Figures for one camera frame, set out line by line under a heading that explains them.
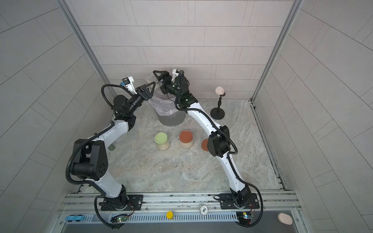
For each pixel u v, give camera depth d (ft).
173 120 3.44
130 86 2.26
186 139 2.76
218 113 3.45
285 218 2.19
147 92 2.24
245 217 2.23
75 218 2.11
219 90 2.65
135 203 2.32
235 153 1.67
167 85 2.35
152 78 2.40
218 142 1.89
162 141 2.72
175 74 2.47
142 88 2.50
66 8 2.35
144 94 2.22
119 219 2.14
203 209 2.11
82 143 1.44
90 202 2.39
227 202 2.33
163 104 2.60
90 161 1.48
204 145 2.98
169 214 2.09
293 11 2.37
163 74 2.31
